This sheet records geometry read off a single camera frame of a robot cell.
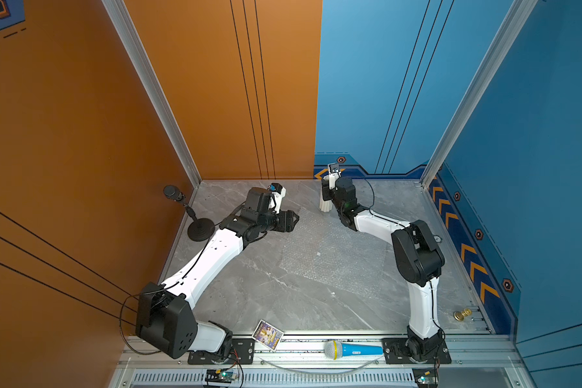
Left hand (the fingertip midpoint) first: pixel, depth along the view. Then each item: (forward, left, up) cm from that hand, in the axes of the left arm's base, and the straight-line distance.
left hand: (291, 213), depth 81 cm
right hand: (+21, -15, -3) cm, 26 cm away
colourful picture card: (-33, +7, -20) cm, 39 cm away
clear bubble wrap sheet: (0, -11, -20) cm, 23 cm away
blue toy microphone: (-37, -14, -17) cm, 43 cm away
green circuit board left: (-44, +21, -23) cm, 53 cm away
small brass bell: (-27, -56, -20) cm, 65 cm away
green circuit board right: (-43, -41, -23) cm, 64 cm away
